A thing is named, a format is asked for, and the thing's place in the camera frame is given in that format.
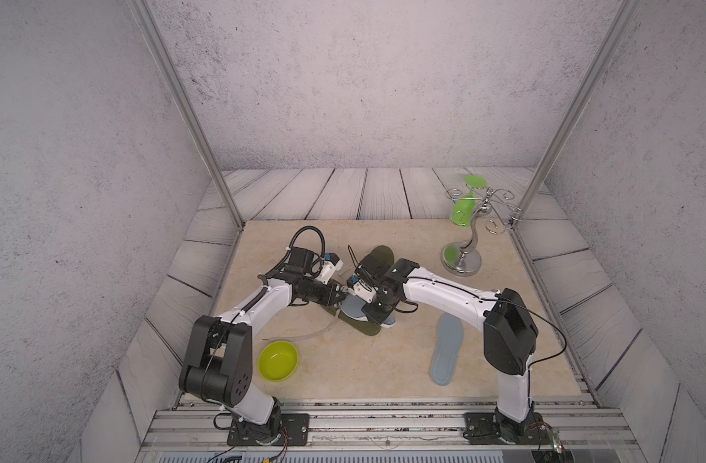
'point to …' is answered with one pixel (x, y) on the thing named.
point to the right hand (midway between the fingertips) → (374, 315)
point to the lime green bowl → (279, 361)
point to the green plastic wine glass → (464, 207)
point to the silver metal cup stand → (460, 258)
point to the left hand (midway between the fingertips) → (347, 296)
